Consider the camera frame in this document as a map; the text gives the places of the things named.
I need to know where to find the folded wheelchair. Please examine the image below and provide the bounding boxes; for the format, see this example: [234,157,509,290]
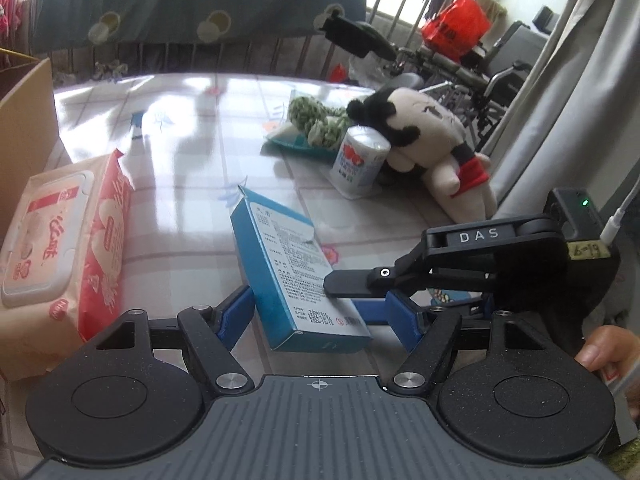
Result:
[385,20,536,153]

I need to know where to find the brown cardboard box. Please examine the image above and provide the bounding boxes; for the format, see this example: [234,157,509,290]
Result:
[0,57,66,246]

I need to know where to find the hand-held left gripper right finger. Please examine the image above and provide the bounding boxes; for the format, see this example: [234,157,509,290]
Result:
[385,290,553,397]

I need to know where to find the blue dotted quilt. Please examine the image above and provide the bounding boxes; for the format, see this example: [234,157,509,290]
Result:
[30,0,371,53]

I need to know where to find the grey-white curtain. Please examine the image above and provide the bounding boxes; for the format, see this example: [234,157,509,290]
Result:
[492,0,640,241]

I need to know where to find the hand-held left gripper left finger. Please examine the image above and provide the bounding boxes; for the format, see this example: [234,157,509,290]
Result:
[85,284,257,396]

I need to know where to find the white teal-edged packet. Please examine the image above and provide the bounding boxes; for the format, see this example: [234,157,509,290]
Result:
[260,122,336,156]

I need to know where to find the green knitted plush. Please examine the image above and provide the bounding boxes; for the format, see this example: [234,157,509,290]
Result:
[287,96,353,152]

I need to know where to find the red plastic bag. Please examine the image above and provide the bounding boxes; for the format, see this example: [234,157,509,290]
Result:
[421,0,493,61]

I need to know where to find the yellow stick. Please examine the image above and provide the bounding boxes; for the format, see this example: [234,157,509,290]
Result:
[0,47,41,63]

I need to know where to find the white plastic bag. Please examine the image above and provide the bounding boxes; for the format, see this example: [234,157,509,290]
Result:
[348,52,388,88]

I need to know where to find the black-haired plush doll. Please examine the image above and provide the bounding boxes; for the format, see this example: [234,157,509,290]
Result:
[346,86,498,223]

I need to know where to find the black box device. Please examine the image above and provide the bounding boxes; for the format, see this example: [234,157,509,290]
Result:
[532,6,557,36]

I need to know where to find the person's right hand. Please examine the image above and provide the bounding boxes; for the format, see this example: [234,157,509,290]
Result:
[574,325,640,386]

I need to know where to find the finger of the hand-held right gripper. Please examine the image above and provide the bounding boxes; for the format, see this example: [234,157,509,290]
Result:
[350,287,496,327]
[323,260,437,297]

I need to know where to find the white small canister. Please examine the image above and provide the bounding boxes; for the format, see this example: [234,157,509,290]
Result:
[329,125,392,200]

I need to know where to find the pink hanging clothes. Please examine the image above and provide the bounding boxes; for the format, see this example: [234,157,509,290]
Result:
[0,0,31,68]

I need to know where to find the black padded armrest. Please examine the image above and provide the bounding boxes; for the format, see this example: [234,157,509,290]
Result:
[320,14,396,61]

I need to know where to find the pink wet wipes pack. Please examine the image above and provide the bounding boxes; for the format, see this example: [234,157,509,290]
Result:
[0,149,133,381]

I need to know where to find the white cable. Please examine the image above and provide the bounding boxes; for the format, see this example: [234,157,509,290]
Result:
[599,207,630,247]

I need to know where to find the blue carton box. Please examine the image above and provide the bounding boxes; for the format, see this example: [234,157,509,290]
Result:
[230,184,373,353]

